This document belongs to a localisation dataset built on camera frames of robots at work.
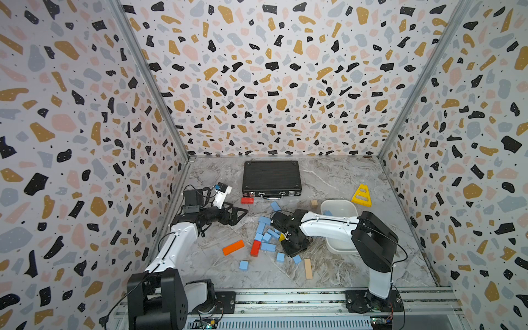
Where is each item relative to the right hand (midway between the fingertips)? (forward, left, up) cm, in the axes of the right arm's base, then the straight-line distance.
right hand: (291, 255), depth 85 cm
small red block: (+26, +21, +1) cm, 33 cm away
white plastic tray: (+22, -23, +2) cm, 32 cm away
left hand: (+12, +21, +16) cm, 29 cm away
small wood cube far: (+24, -12, +1) cm, 27 cm away
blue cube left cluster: (+7, +14, +3) cm, 16 cm away
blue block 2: (+11, +14, +1) cm, 18 cm away
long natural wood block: (-5, -7, 0) cm, 9 cm away
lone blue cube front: (-6, +19, +3) cm, 20 cm away
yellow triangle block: (+31, -37, -1) cm, 48 cm away
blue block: (+23, +7, +1) cm, 24 cm away
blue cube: (-2, +4, +2) cm, 5 cm away
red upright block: (+1, +15, +2) cm, 15 cm away
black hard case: (+34, +10, +7) cm, 36 cm away
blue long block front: (-2, -2, +1) cm, 3 cm away
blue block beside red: (+2, +10, +2) cm, 11 cm away
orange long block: (+2, +25, +1) cm, 25 cm away
